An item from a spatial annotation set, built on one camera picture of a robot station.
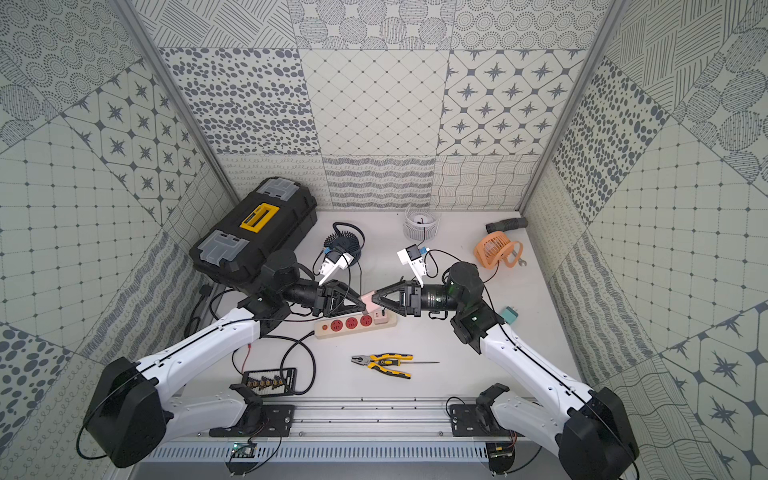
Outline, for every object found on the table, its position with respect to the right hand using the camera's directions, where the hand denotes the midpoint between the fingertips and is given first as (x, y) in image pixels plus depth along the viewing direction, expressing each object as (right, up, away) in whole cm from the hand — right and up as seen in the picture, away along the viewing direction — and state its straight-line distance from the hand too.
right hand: (375, 300), depth 64 cm
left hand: (-3, +1, +1) cm, 3 cm away
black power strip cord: (-28, -21, +19) cm, 40 cm away
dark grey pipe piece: (+47, +19, +47) cm, 69 cm away
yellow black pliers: (-3, -21, +20) cm, 29 cm away
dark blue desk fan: (-13, +12, +39) cm, 43 cm away
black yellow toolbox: (-34, +21, +34) cm, 52 cm away
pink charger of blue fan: (-1, -1, -1) cm, 2 cm away
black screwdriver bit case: (-29, -25, +15) cm, 41 cm away
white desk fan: (+12, +19, +44) cm, 49 cm away
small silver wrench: (+49, +5, +41) cm, 64 cm away
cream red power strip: (-8, -13, +24) cm, 29 cm away
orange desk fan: (+37, +10, +32) cm, 50 cm away
